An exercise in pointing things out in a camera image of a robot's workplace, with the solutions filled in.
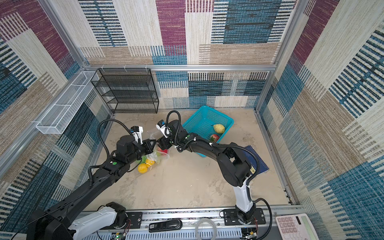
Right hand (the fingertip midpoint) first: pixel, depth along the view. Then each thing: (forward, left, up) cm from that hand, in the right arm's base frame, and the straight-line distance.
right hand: (161, 140), depth 87 cm
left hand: (-4, 0, +8) cm, 9 cm away
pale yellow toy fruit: (+14, -36, -8) cm, 39 cm away
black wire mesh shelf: (+42, +28, +4) cm, 51 cm away
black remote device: (-40, -5, -9) cm, 41 cm away
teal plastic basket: (+23, -25, -13) cm, 37 cm away
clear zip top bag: (-7, +2, -4) cm, 9 cm away
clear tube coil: (-38, -21, -9) cm, 44 cm away
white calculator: (-42, -64, -12) cm, 77 cm away
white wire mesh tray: (-1, +46, +20) cm, 50 cm away
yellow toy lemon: (-9, +6, -8) cm, 14 cm away
